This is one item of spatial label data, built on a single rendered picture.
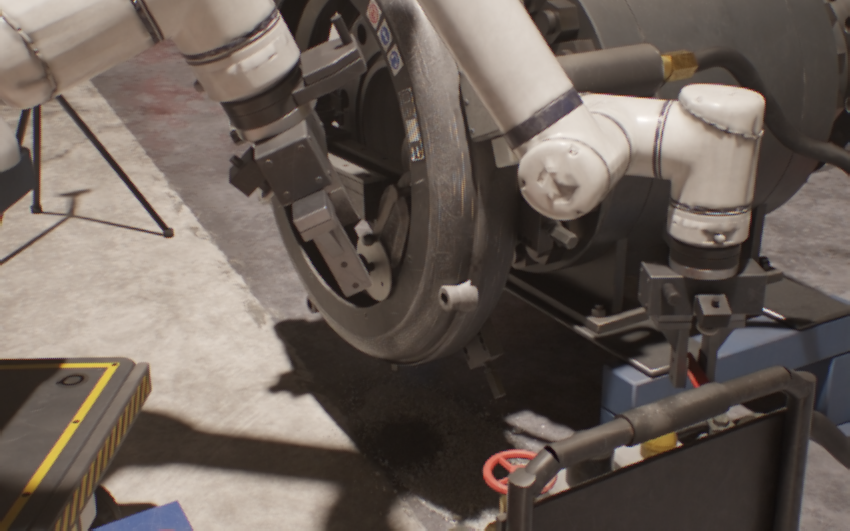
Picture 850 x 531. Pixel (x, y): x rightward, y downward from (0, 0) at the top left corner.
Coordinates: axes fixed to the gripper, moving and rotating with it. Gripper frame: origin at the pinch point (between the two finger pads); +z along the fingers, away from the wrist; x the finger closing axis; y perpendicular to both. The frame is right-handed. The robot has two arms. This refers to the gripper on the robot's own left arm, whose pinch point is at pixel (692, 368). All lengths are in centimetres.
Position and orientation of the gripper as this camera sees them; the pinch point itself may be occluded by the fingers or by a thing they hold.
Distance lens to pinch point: 126.9
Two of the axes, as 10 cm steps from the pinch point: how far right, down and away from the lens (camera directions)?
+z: 0.0, 9.3, 3.8
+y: 0.5, 3.8, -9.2
